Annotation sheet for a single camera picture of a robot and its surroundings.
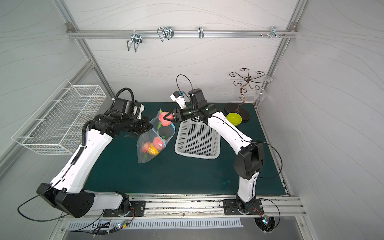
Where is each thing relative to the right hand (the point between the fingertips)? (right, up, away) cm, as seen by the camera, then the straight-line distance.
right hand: (167, 116), depth 74 cm
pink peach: (-4, -13, +1) cm, 14 cm away
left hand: (-6, -5, -2) cm, 8 cm away
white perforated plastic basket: (+14, -15, +27) cm, 34 cm away
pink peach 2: (-1, -3, -2) cm, 4 cm away
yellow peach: (-9, -18, +6) cm, 21 cm away
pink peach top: (-15, -18, +13) cm, 27 cm away
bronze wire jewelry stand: (+44, +24, +20) cm, 54 cm away
